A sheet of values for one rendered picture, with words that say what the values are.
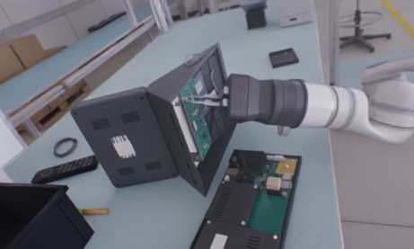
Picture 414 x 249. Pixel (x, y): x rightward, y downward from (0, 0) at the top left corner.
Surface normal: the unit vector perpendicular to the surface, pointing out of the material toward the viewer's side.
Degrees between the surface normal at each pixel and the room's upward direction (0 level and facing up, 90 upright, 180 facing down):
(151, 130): 90
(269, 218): 0
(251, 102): 55
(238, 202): 0
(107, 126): 90
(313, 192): 0
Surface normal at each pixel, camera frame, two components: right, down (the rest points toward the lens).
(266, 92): -0.04, -0.16
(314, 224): -0.27, -0.82
